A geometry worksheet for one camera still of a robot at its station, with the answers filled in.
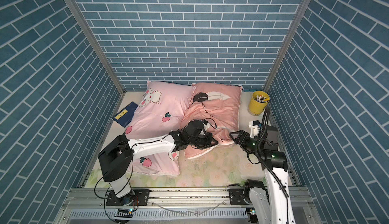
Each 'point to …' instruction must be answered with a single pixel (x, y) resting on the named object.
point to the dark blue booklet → (124, 117)
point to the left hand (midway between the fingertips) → (222, 146)
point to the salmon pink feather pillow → (218, 105)
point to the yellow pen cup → (256, 108)
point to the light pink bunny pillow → (160, 111)
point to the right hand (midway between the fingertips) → (235, 137)
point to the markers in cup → (262, 99)
